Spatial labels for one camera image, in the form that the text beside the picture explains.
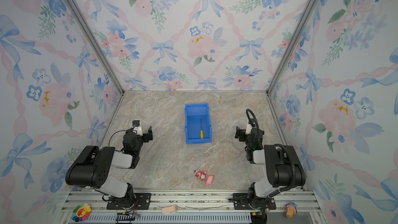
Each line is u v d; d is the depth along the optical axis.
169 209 0.71
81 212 0.70
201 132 0.97
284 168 0.46
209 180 0.79
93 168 0.45
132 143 0.71
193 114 1.08
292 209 0.69
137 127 0.79
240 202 0.73
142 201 0.74
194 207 0.73
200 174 0.80
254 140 0.73
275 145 0.51
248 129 0.83
